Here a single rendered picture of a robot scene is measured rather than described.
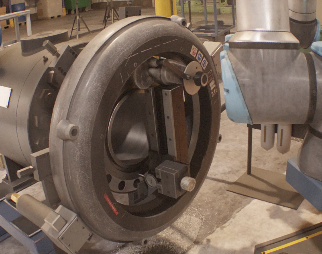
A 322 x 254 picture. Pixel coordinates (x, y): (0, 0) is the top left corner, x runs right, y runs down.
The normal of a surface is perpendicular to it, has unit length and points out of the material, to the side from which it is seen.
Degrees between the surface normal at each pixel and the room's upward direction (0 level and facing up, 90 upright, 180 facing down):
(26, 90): 54
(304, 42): 121
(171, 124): 92
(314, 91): 79
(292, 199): 0
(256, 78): 71
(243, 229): 0
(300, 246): 0
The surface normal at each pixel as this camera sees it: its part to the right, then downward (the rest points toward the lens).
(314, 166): -0.81, -0.08
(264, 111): -0.11, 0.74
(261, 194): -0.07, -0.93
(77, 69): -0.46, -0.44
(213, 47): -0.29, -0.73
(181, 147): 0.79, 0.18
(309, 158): -0.91, -0.15
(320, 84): -0.16, 0.02
